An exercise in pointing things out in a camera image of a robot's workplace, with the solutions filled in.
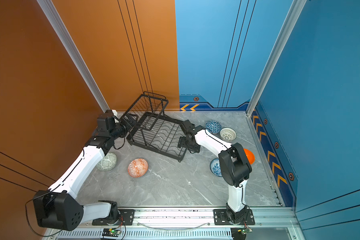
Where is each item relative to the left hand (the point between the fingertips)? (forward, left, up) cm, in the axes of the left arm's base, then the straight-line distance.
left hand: (136, 118), depth 80 cm
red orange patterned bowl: (-16, +2, -26) cm, 31 cm away
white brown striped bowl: (+9, -57, -25) cm, 63 cm away
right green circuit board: (-47, -56, -26) cm, 77 cm away
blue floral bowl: (-16, -45, -26) cm, 54 cm away
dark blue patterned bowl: (+16, -48, -24) cm, 56 cm away
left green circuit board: (-48, +8, -28) cm, 56 cm away
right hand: (-5, -26, -20) cm, 34 cm away
